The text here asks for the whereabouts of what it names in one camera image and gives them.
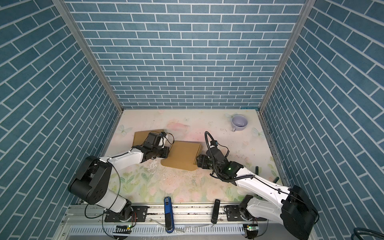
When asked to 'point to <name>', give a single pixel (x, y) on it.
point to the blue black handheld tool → (169, 218)
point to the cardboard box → (140, 137)
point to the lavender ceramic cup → (239, 122)
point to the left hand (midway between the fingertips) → (169, 151)
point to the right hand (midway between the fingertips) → (199, 156)
